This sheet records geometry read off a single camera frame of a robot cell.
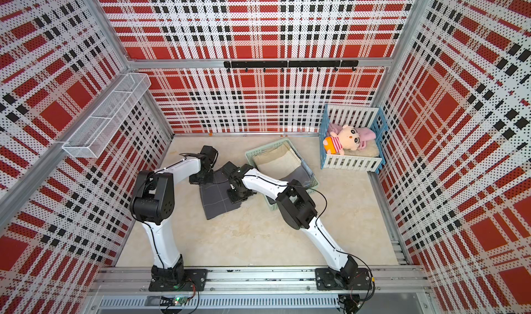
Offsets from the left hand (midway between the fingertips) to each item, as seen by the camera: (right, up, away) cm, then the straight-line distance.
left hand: (204, 179), depth 99 cm
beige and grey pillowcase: (+38, +8, +3) cm, 39 cm away
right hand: (+19, -8, -6) cm, 21 cm away
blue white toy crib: (+67, +33, +13) cm, 76 cm away
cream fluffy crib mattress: (+84, +15, +5) cm, 86 cm away
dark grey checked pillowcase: (+7, -8, -5) cm, 12 cm away
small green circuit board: (+3, -37, -30) cm, 48 cm away
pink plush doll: (+70, +20, -3) cm, 72 cm away
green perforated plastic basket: (+22, +12, +5) cm, 25 cm away
